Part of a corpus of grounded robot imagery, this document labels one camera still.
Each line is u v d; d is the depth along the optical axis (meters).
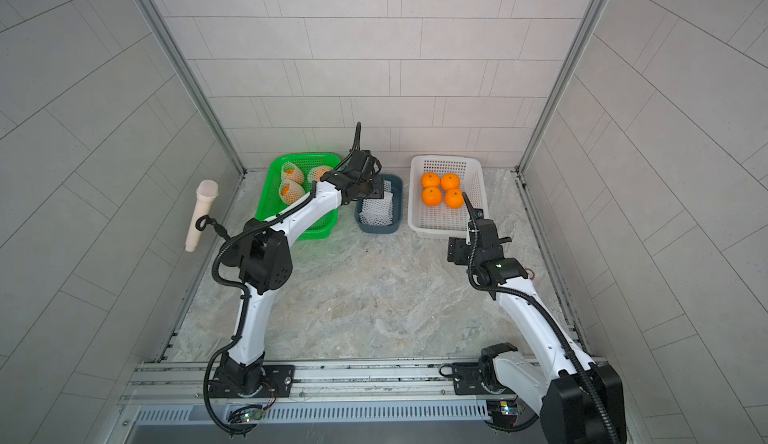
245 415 0.65
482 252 0.60
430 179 1.08
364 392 0.71
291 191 0.99
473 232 0.61
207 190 0.74
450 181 1.07
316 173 1.08
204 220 0.77
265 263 0.55
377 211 0.99
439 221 1.02
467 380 0.71
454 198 1.03
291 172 1.05
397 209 1.03
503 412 0.68
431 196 1.02
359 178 0.73
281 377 0.71
